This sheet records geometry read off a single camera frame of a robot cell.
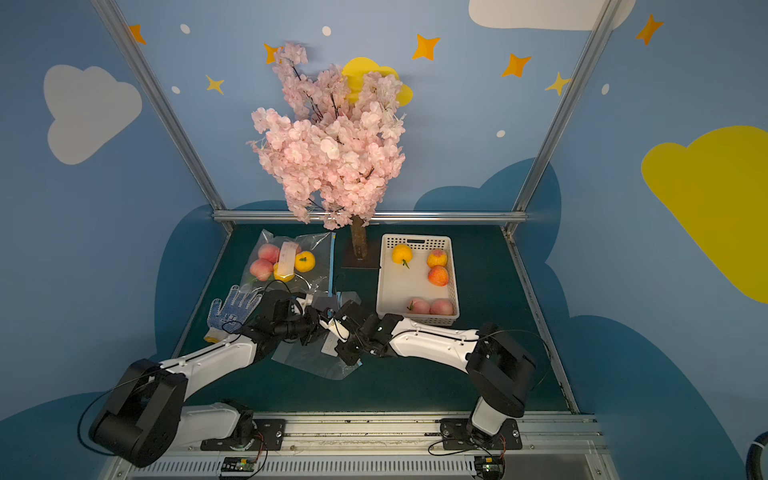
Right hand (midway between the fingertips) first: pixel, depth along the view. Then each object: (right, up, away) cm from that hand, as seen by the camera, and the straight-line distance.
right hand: (343, 342), depth 82 cm
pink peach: (+22, +9, +10) cm, 26 cm away
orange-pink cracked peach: (+30, +18, +19) cm, 40 cm away
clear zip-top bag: (-11, -6, +6) cm, 14 cm away
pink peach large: (-30, +26, +22) cm, 45 cm away
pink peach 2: (-31, +20, +19) cm, 42 cm away
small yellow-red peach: (+30, +24, +23) cm, 45 cm away
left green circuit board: (-24, -27, -10) cm, 37 cm away
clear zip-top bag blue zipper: (-11, +16, +21) cm, 29 cm away
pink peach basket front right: (+30, +8, +10) cm, 32 cm away
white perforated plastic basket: (+16, +14, +22) cm, 31 cm away
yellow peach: (-17, +22, +22) cm, 35 cm away
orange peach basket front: (-23, +16, +20) cm, 34 cm away
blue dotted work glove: (-37, +7, +16) cm, 41 cm away
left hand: (-1, +7, +2) cm, 7 cm away
